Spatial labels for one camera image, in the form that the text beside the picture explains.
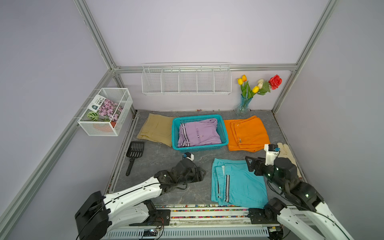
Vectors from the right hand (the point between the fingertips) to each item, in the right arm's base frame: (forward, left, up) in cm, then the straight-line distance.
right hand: (250, 156), depth 72 cm
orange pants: (+27, -10, -20) cm, 35 cm away
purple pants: (+28, +24, -19) cm, 42 cm away
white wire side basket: (+14, +77, +9) cm, 79 cm away
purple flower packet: (+21, +72, +14) cm, 76 cm away
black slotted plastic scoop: (+16, +68, -22) cm, 73 cm away
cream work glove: (+14, -32, -20) cm, 40 cm away
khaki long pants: (+33, +55, -19) cm, 66 cm away
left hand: (-4, +24, -10) cm, 26 cm away
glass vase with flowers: (+45, -16, +8) cm, 48 cm away
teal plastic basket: (+26, +10, -11) cm, 30 cm away
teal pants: (-6, +5, -21) cm, 22 cm away
